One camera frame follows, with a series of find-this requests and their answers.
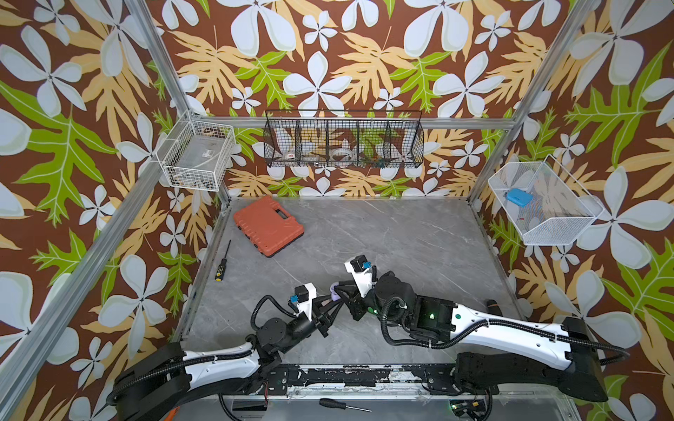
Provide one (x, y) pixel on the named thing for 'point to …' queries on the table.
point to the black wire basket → (343, 139)
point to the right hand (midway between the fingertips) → (333, 288)
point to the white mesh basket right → (544, 204)
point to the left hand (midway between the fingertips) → (341, 295)
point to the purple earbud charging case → (334, 296)
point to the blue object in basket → (519, 196)
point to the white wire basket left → (197, 153)
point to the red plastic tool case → (268, 224)
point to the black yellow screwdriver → (220, 270)
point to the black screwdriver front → (334, 403)
